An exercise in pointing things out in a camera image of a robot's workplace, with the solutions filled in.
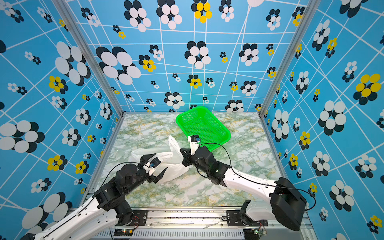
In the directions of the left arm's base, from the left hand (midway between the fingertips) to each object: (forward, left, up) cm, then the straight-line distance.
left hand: (160, 159), depth 73 cm
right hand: (+5, -10, +1) cm, 11 cm away
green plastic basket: (+32, -29, -19) cm, 47 cm away
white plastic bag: (+3, -4, -7) cm, 9 cm away
